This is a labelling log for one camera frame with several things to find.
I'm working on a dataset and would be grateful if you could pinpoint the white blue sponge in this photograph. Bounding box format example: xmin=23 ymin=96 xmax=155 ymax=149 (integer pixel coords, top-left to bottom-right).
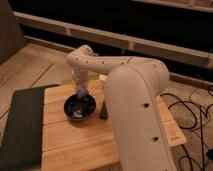
xmin=77 ymin=85 xmax=89 ymax=99

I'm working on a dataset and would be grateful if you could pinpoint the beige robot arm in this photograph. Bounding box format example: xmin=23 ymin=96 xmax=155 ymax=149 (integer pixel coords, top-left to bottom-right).
xmin=67 ymin=45 xmax=177 ymax=171

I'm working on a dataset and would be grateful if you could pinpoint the dark ceramic bowl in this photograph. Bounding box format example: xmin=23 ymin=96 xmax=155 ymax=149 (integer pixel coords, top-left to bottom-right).
xmin=64 ymin=94 xmax=96 ymax=121

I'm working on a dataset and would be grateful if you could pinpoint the white paper cup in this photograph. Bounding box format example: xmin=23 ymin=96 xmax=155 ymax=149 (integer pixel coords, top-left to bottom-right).
xmin=99 ymin=74 xmax=107 ymax=82

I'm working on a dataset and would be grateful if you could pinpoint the black rectangular block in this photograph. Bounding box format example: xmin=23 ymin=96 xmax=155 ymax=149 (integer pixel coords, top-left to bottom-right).
xmin=100 ymin=101 xmax=108 ymax=120

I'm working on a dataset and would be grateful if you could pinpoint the dark grey mat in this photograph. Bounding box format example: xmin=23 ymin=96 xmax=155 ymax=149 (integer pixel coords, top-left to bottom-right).
xmin=0 ymin=84 xmax=55 ymax=171

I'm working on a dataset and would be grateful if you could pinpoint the wooden rail shelf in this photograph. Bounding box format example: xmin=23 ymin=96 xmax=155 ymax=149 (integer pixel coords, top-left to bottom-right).
xmin=14 ymin=12 xmax=213 ymax=69

